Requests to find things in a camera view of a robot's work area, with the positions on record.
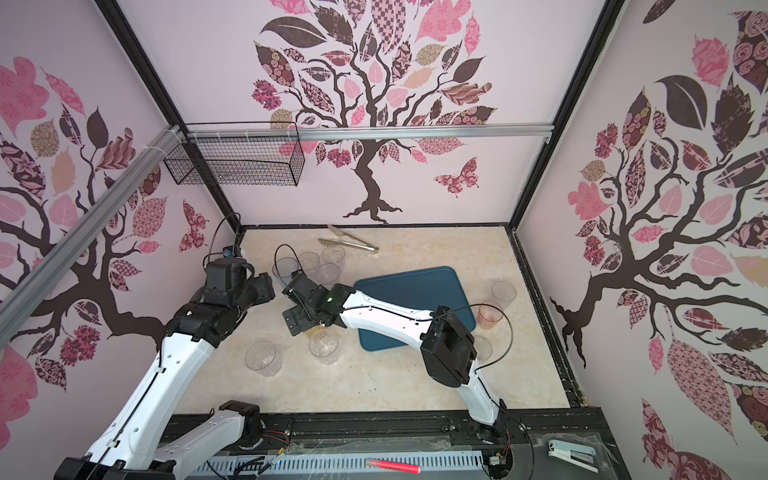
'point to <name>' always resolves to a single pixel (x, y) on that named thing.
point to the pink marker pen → (402, 467)
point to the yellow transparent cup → (312, 331)
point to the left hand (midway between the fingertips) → (260, 285)
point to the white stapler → (573, 454)
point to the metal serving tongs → (329, 242)
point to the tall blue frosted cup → (282, 269)
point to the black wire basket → (269, 153)
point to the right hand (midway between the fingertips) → (303, 310)
